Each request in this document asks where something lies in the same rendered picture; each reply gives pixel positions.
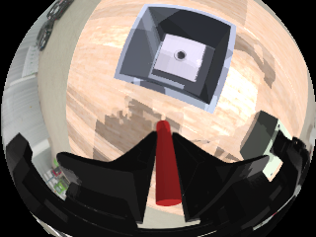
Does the red peg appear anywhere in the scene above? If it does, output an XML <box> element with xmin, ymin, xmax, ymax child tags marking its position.
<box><xmin>155</xmin><ymin>119</ymin><xmax>182</xmax><ymax>206</ymax></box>

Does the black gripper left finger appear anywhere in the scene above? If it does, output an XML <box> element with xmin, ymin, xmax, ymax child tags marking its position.
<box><xmin>56</xmin><ymin>130</ymin><xmax>157</xmax><ymax>224</ymax></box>

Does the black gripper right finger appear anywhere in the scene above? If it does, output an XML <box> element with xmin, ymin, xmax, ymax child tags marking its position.
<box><xmin>171</xmin><ymin>131</ymin><xmax>270</xmax><ymax>222</ymax></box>

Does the white square plate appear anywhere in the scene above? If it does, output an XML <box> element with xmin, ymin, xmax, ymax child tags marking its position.
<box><xmin>154</xmin><ymin>35</ymin><xmax>206</xmax><ymax>83</ymax></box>

